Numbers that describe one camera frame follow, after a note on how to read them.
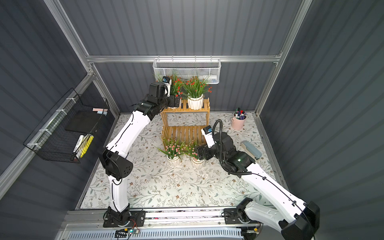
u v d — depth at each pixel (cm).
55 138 68
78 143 70
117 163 50
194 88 77
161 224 72
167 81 71
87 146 69
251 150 93
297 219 38
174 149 82
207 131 63
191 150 83
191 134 108
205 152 64
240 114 102
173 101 74
